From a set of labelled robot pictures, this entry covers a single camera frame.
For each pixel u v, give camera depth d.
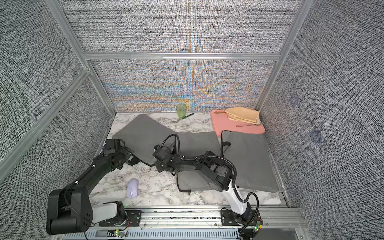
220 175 0.52
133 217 0.73
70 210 0.41
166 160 0.72
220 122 1.16
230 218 0.73
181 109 1.22
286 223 0.74
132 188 0.82
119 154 0.78
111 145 0.68
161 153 0.75
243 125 1.13
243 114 1.18
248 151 0.98
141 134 0.94
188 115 1.18
